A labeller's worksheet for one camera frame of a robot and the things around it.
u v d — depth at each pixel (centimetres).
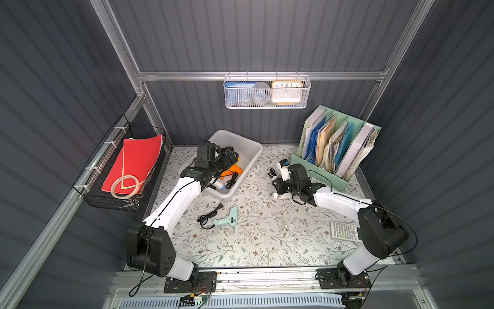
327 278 73
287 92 88
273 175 96
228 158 74
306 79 89
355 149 88
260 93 91
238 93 92
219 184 99
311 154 105
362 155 87
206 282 73
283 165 80
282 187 81
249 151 108
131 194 67
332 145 91
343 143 93
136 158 72
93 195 63
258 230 87
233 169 103
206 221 88
